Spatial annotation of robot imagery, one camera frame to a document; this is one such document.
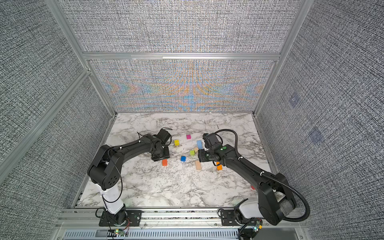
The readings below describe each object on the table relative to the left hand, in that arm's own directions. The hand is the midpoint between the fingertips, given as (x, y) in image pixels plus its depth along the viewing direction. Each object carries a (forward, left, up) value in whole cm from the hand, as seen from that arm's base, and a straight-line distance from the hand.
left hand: (166, 158), depth 93 cm
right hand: (-3, -22, +8) cm, 24 cm away
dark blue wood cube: (0, -10, -1) cm, 10 cm away
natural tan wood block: (-5, -19, -1) cm, 20 cm away
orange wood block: (-7, -32, -1) cm, 33 cm away
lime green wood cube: (+4, -16, -1) cm, 17 cm away
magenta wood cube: (+16, -14, 0) cm, 21 cm away
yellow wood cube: (+11, -6, 0) cm, 13 cm away
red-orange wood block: (-3, +1, 0) cm, 3 cm away
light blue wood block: (+9, -21, 0) cm, 23 cm away
